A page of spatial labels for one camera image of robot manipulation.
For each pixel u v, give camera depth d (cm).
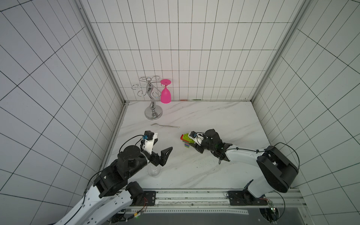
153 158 55
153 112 110
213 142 68
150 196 73
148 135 52
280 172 44
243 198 66
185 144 90
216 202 73
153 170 81
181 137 86
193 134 74
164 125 104
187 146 92
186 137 78
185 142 86
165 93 100
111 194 43
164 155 55
